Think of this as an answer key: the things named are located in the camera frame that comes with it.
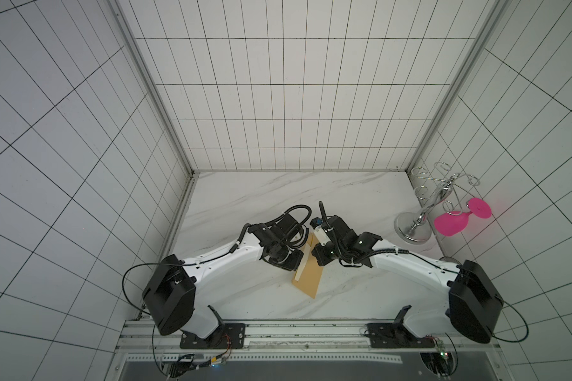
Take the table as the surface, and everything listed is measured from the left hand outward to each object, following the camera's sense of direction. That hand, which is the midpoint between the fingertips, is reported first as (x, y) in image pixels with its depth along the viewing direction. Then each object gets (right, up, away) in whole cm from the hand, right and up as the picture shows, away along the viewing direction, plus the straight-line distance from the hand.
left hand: (291, 270), depth 78 cm
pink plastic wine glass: (+56, +16, +3) cm, 58 cm away
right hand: (+8, +7, +6) cm, 12 cm away
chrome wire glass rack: (+52, +11, +19) cm, 57 cm away
